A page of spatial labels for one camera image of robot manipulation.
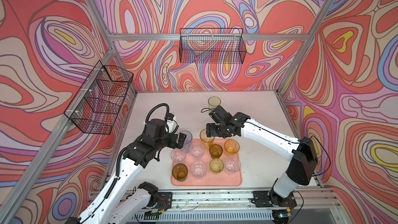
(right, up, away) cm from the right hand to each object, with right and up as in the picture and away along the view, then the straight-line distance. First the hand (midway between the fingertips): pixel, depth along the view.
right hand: (214, 135), depth 81 cm
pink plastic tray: (-2, -23, -1) cm, 23 cm away
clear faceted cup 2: (-8, -19, +1) cm, 21 cm away
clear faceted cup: (-9, -10, +7) cm, 15 cm away
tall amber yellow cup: (-4, -3, 0) cm, 5 cm away
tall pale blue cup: (-15, -6, +1) cm, 16 cm away
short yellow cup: (+11, -8, +8) cm, 16 cm away
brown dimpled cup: (+1, -10, +6) cm, 12 cm away
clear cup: (-20, -12, +5) cm, 24 cm away
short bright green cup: (+1, -17, +1) cm, 17 cm away
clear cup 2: (+10, -17, +3) cm, 20 cm away
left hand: (-18, +3, -7) cm, 19 cm away
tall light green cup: (+1, +18, +16) cm, 24 cm away
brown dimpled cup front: (-18, -19, -1) cm, 27 cm away
